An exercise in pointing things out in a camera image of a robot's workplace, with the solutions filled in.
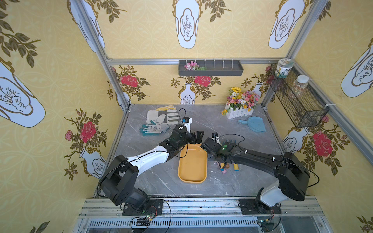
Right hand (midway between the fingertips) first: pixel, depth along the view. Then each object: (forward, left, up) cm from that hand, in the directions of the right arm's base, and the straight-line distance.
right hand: (214, 150), depth 88 cm
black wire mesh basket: (+21, -49, +21) cm, 57 cm away
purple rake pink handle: (-11, -5, -4) cm, 13 cm away
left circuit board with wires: (-36, +35, -5) cm, 51 cm away
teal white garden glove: (+19, +43, -6) cm, 47 cm away
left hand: (+8, +14, +10) cm, 18 cm away
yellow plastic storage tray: (-6, +13, -7) cm, 16 cm away
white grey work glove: (+30, +33, -6) cm, 45 cm away
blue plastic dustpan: (+28, -33, -8) cm, 44 cm away
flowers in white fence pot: (+32, -19, +8) cm, 38 cm away
